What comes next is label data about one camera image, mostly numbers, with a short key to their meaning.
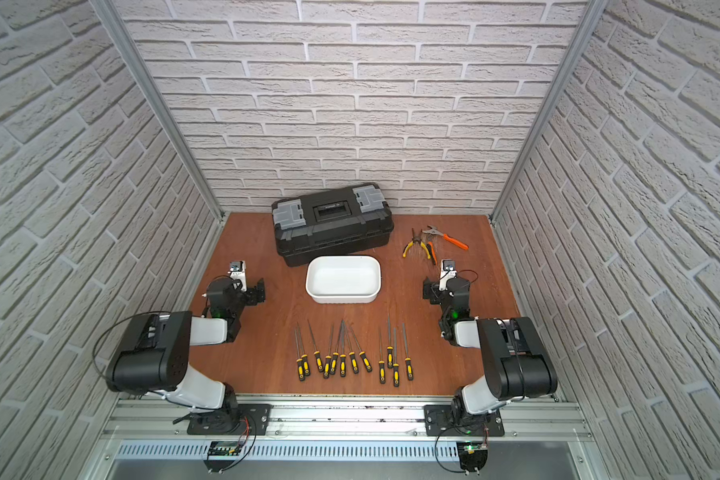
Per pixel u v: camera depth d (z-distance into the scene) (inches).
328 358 32.7
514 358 17.7
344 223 37.5
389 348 33.6
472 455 28.0
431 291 33.5
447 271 31.3
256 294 34.4
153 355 17.9
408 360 32.8
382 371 31.9
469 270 32.0
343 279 38.8
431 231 44.7
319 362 32.5
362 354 33.2
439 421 28.9
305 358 32.7
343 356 32.8
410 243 43.3
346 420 29.8
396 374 31.8
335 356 32.8
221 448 28.6
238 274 32.2
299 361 32.7
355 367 32.0
